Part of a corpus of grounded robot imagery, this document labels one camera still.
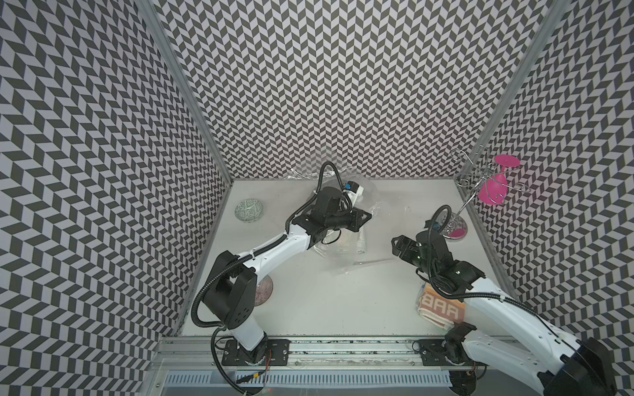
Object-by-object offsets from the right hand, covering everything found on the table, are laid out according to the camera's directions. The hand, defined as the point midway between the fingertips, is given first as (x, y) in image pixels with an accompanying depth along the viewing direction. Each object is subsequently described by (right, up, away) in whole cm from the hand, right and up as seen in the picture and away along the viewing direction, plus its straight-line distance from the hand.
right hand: (400, 248), depth 81 cm
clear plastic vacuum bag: (-6, -1, +17) cm, 18 cm away
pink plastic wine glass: (+36, +20, +7) cm, 42 cm away
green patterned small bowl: (-59, +12, +24) cm, 64 cm away
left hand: (-11, +11, -2) cm, 15 cm away
